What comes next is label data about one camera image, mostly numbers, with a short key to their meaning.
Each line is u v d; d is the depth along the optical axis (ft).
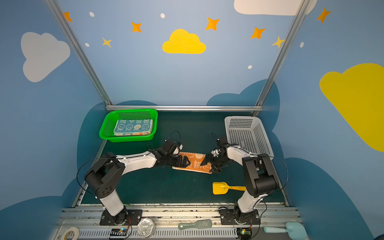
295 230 2.35
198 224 2.35
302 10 2.30
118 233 2.40
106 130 3.41
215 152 2.81
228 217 2.45
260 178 1.55
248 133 3.63
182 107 4.08
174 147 2.48
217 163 2.63
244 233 2.40
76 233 2.27
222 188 2.74
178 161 2.68
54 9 2.27
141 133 3.44
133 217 2.47
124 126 3.55
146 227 2.21
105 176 1.54
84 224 2.44
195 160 3.07
